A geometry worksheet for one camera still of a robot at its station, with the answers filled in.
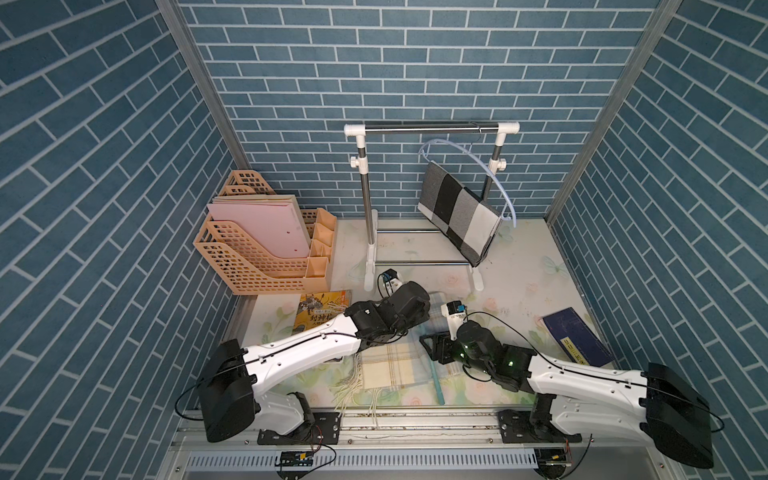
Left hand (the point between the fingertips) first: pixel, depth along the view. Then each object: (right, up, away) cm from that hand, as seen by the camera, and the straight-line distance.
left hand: (435, 312), depth 76 cm
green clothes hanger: (0, -16, 0) cm, 16 cm away
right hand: (-2, -8, +3) cm, 9 cm away
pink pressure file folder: (-48, +22, +15) cm, 55 cm away
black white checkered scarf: (+12, +23, +13) cm, 29 cm away
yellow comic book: (-36, -3, +19) cm, 40 cm away
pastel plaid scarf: (-9, -16, +7) cm, 20 cm away
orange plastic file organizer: (-53, +12, +10) cm, 55 cm away
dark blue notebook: (+45, -11, +13) cm, 48 cm away
